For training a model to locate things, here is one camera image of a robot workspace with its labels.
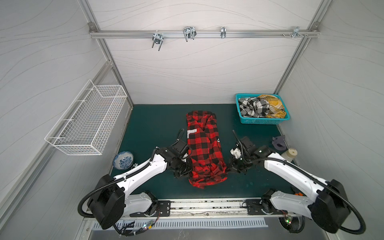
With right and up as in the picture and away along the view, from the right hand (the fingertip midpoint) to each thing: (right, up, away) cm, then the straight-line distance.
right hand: (226, 165), depth 78 cm
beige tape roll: (+36, +5, +4) cm, 37 cm away
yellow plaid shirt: (+41, +31, +26) cm, 58 cm away
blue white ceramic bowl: (-61, -1, +11) cm, 61 cm away
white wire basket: (-68, +21, -10) cm, 72 cm away
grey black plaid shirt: (+27, +33, +30) cm, 52 cm away
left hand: (-16, -3, -1) cm, 17 cm away
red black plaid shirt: (-9, -1, +8) cm, 12 cm away
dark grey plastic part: (+38, +8, +18) cm, 43 cm away
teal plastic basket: (+32, +23, +24) cm, 46 cm away
